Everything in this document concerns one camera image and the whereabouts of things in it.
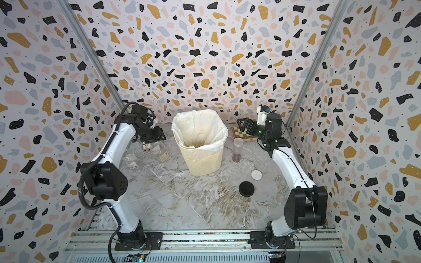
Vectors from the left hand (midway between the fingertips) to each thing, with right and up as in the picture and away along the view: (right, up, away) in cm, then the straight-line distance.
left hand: (163, 137), depth 88 cm
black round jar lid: (+45, -29, +3) cm, 53 cm away
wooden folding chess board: (+42, +3, +27) cm, 50 cm away
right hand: (+42, +7, -7) cm, 44 cm away
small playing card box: (-18, -6, +19) cm, 27 cm away
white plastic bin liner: (+19, +5, +7) cm, 21 cm away
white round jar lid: (+52, -22, +8) cm, 57 cm away
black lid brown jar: (-6, -8, +10) cm, 14 cm away
